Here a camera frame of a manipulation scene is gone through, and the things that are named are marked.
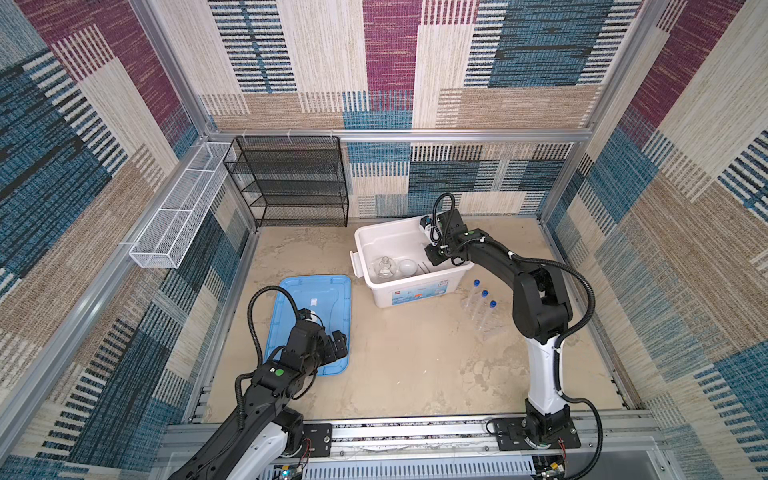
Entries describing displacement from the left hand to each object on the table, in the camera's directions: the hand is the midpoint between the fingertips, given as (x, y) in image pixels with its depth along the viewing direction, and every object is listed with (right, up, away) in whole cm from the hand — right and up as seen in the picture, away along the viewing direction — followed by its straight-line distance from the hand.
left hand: (333, 337), depth 83 cm
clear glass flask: (+14, +18, +18) cm, 29 cm away
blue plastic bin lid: (-4, +8, +16) cm, 18 cm away
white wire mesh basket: (-52, +26, +9) cm, 59 cm away
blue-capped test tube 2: (+42, +9, -3) cm, 43 cm away
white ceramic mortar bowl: (+22, +18, +22) cm, 36 cm away
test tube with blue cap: (+39, +14, +1) cm, 42 cm away
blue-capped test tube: (+41, +12, -1) cm, 42 cm away
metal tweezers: (+27, +17, +22) cm, 39 cm away
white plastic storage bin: (+16, +22, +19) cm, 33 cm away
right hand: (+30, +23, +17) cm, 41 cm away
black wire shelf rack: (-20, +49, +28) cm, 60 cm away
